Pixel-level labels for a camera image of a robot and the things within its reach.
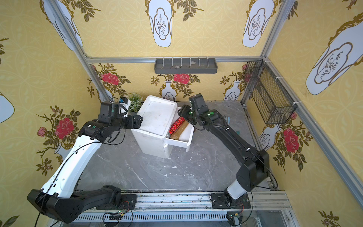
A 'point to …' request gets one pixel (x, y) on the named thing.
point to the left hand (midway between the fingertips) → (134, 117)
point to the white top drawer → (185, 140)
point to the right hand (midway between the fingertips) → (177, 115)
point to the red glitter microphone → (179, 122)
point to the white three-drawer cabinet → (160, 117)
